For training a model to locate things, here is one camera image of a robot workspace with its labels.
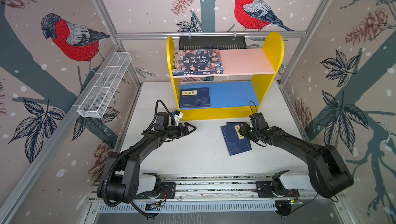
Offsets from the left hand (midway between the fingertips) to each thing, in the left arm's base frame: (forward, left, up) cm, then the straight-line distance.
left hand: (191, 130), depth 83 cm
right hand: (+2, -29, -8) cm, 30 cm away
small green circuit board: (-33, +17, -13) cm, 39 cm away
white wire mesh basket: (+5, +45, +19) cm, 49 cm away
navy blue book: (+18, 0, +6) cm, 19 cm away
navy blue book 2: (-3, -25, -9) cm, 27 cm away
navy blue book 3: (+9, -31, -9) cm, 34 cm away
